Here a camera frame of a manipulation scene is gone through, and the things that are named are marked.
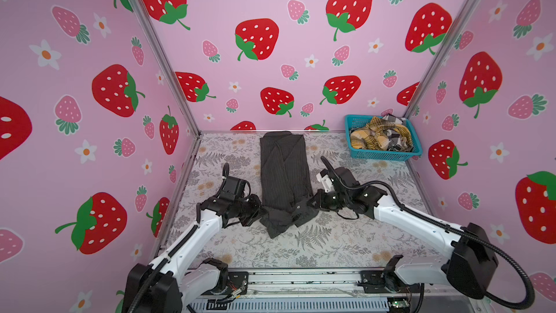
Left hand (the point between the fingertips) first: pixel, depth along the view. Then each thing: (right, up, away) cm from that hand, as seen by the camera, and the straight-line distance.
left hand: (269, 207), depth 80 cm
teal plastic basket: (+43, +38, +38) cm, 69 cm away
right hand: (+13, +3, -2) cm, 14 cm away
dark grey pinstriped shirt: (+6, +7, +20) cm, 22 cm away
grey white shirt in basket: (+58, +26, +20) cm, 67 cm away
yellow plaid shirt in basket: (+49, +29, +25) cm, 62 cm away
